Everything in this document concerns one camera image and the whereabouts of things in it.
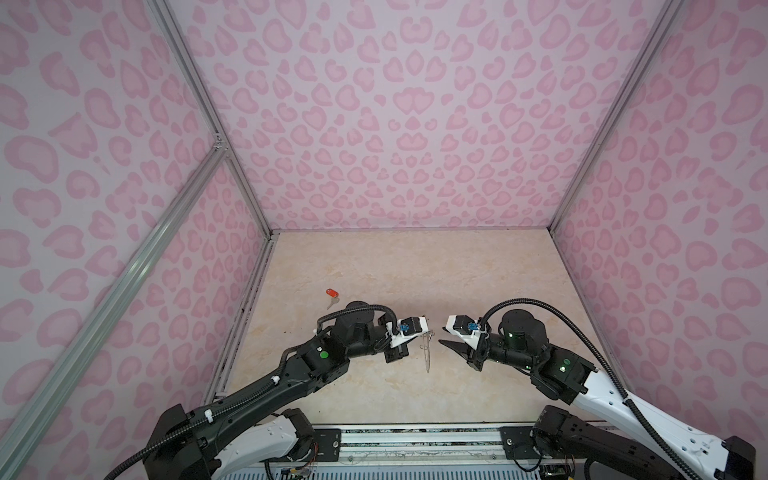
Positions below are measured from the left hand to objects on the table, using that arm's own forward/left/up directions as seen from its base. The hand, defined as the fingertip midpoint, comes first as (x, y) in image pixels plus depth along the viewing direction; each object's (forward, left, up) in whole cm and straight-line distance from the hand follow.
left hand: (424, 323), depth 69 cm
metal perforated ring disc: (-2, -1, -4) cm, 4 cm away
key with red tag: (+23, +27, -23) cm, 42 cm away
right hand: (-2, -5, -1) cm, 5 cm away
